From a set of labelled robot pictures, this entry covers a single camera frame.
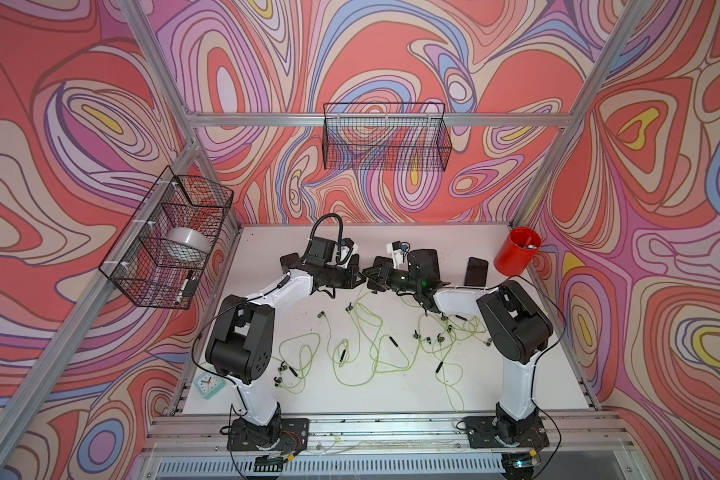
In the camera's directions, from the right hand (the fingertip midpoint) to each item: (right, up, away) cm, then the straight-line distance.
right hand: (364, 279), depth 91 cm
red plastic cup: (+52, +8, +10) cm, 54 cm away
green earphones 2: (-5, -10, +5) cm, 12 cm away
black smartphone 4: (+40, +1, +14) cm, 43 cm away
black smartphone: (-27, +6, +15) cm, 32 cm away
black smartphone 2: (-3, +4, -9) cm, 10 cm away
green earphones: (-20, -22, -4) cm, 30 cm away
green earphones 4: (+23, -16, 0) cm, 28 cm away
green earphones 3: (+3, -18, 0) cm, 19 cm away
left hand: (+1, 0, -1) cm, 2 cm away
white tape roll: (-43, +10, -19) cm, 49 cm away
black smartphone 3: (+6, +5, -7) cm, 10 cm away
